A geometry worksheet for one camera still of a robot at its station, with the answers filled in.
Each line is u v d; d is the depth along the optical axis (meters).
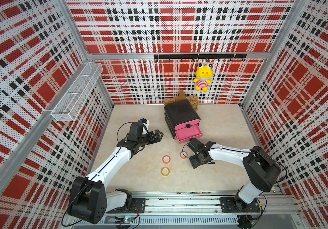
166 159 0.91
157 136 0.75
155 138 0.75
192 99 1.12
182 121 0.88
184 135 0.91
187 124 0.89
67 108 0.69
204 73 0.91
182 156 0.91
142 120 0.77
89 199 0.40
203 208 0.73
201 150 0.67
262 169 0.46
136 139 0.64
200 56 0.89
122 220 0.70
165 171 0.86
